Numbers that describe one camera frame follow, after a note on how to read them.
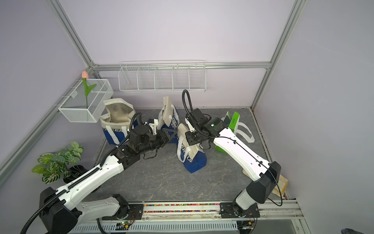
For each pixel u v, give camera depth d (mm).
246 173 445
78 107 698
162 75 983
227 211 734
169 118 843
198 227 1573
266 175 404
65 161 680
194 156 712
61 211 376
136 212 738
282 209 754
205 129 493
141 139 557
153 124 684
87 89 832
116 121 988
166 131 656
